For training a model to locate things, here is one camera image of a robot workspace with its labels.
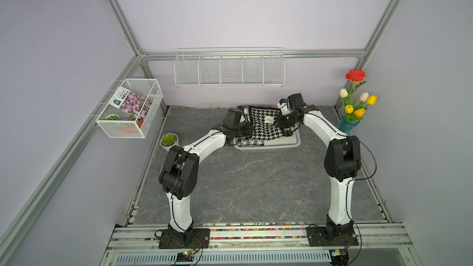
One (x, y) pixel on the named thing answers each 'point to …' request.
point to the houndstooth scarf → (265, 122)
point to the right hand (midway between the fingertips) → (275, 121)
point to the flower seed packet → (129, 102)
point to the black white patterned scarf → (291, 140)
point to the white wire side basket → (117, 124)
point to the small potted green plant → (169, 140)
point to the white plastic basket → (269, 148)
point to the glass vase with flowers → (355, 106)
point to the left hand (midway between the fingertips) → (255, 128)
